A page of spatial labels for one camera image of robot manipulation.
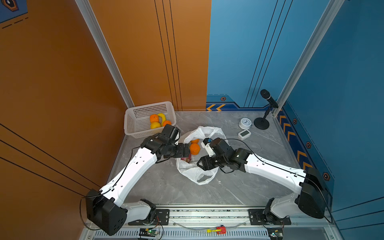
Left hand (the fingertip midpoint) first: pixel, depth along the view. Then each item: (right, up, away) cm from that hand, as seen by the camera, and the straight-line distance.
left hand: (183, 150), depth 77 cm
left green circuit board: (-15, -38, -7) cm, 41 cm away
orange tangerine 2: (-15, +15, +28) cm, 35 cm away
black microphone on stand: (+56, +15, +34) cm, 68 cm away
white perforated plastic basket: (-29, +17, +34) cm, 47 cm away
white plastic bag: (+4, -9, -6) cm, 11 cm away
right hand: (+9, -6, -1) cm, 11 cm away
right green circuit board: (+45, -39, -7) cm, 59 cm away
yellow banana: (-19, +19, +37) cm, 46 cm away
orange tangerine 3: (+6, -1, +15) cm, 16 cm away
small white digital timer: (+40, +7, +25) cm, 47 cm away
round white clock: (+42, +14, +31) cm, 54 cm away
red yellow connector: (+18, -36, -9) cm, 41 cm away
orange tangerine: (-25, +19, +34) cm, 46 cm away
